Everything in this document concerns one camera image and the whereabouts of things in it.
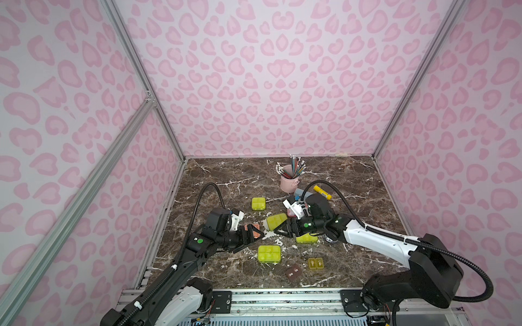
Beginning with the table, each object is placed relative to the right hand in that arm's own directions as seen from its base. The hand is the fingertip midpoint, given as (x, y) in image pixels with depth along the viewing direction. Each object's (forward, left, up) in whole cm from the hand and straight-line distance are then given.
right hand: (281, 231), depth 77 cm
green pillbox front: (-4, +5, -12) cm, 14 cm away
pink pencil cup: (+27, -4, -7) cm, 28 cm away
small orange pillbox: (-3, +9, +4) cm, 10 cm away
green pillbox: (+3, -12, -13) cm, 18 cm away
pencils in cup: (+29, -8, +4) cm, 30 cm away
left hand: (-3, +8, 0) cm, 9 cm away
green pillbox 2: (+20, +11, -14) cm, 26 cm away
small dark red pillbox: (-12, -5, -12) cm, 17 cm away
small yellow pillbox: (-8, -14, -12) cm, 20 cm away
